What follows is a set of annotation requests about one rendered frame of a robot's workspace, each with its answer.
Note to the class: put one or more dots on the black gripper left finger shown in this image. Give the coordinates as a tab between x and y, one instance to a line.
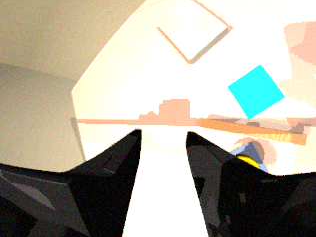
92	198

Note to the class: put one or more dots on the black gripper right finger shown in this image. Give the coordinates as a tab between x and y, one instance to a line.
238	199

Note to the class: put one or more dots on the tan wooden bar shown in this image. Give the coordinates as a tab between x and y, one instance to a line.
255	131

